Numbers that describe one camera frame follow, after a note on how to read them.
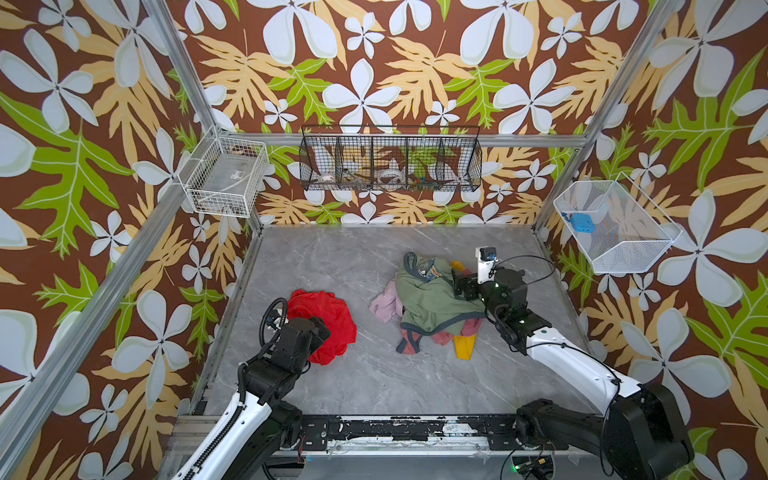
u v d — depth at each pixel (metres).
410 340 0.88
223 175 0.86
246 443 0.55
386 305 0.96
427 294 0.84
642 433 0.40
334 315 0.90
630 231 0.78
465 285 0.74
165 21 0.69
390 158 0.97
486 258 0.69
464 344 0.87
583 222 0.86
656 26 0.70
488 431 0.75
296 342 0.57
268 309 0.64
